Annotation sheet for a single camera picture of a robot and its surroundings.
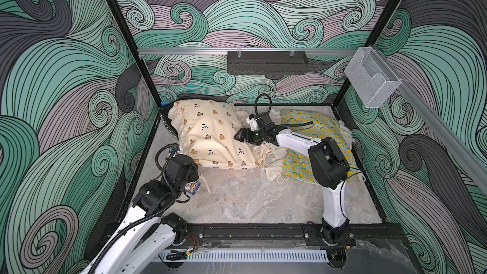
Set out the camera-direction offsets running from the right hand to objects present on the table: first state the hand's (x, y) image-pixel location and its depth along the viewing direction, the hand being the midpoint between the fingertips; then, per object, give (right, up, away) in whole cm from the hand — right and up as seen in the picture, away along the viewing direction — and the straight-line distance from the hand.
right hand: (237, 139), depth 93 cm
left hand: (-18, -7, -21) cm, 28 cm away
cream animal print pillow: (-15, +6, -7) cm, 17 cm away
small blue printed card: (-21, -21, -8) cm, 31 cm away
